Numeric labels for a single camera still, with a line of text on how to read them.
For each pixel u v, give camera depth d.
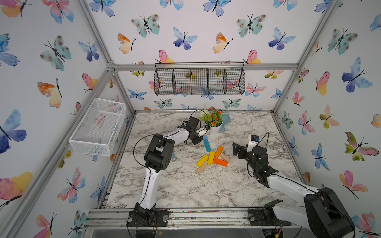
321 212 0.41
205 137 1.04
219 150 0.99
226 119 1.17
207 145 1.01
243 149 0.76
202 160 0.94
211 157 0.94
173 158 0.96
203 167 0.91
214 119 0.96
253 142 0.74
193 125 0.86
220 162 0.94
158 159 0.58
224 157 0.95
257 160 0.66
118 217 0.75
